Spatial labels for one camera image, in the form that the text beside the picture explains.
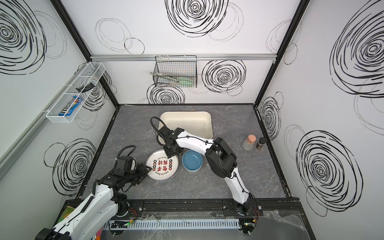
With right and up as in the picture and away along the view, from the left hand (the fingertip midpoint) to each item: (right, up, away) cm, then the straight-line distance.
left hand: (152, 170), depth 84 cm
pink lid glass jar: (+57, +14, +7) cm, 59 cm away
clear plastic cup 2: (-7, +19, +18) cm, 27 cm away
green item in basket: (+21, +51, +3) cm, 55 cm away
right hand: (+9, +8, +4) cm, 12 cm away
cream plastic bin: (+27, +26, +25) cm, 45 cm away
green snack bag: (-37, -15, -12) cm, 42 cm away
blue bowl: (+23, +6, -2) cm, 24 cm away
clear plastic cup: (+40, +25, +20) cm, 52 cm away
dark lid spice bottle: (+65, +16, +5) cm, 67 cm away
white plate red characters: (+6, 0, +1) cm, 6 cm away
